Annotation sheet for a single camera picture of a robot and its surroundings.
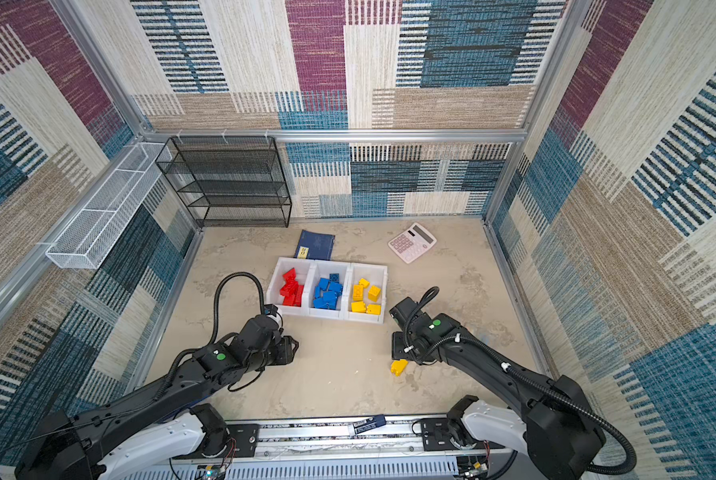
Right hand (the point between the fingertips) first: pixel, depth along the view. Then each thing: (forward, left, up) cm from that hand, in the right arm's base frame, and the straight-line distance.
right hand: (406, 355), depth 82 cm
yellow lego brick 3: (-2, +2, -3) cm, 4 cm away
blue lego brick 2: (+28, +20, -2) cm, 34 cm away
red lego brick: (+19, +34, -1) cm, 39 cm away
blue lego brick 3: (+18, +21, -3) cm, 28 cm away
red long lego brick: (+22, +34, 0) cm, 40 cm away
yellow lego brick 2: (+16, +13, -1) cm, 20 cm away
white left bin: (+26, +29, +2) cm, 39 cm away
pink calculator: (+42, -8, -3) cm, 43 cm away
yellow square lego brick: (+15, +8, -2) cm, 17 cm away
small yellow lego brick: (+26, +11, -4) cm, 28 cm away
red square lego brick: (+27, +35, -1) cm, 44 cm away
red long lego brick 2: (+21, +32, -1) cm, 38 cm away
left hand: (+4, +30, +3) cm, 30 cm away
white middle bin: (+29, +24, +1) cm, 37 cm away
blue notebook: (+43, +28, -4) cm, 52 cm away
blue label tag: (-15, +10, -3) cm, 18 cm away
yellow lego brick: (+20, +8, -1) cm, 22 cm away
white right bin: (+22, +10, -4) cm, 25 cm away
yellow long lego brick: (+22, +13, -4) cm, 26 cm away
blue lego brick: (+18, +24, -2) cm, 31 cm away
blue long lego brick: (+25, +24, -3) cm, 35 cm away
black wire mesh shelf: (+61, +58, +13) cm, 85 cm away
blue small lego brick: (+24, +20, -3) cm, 31 cm away
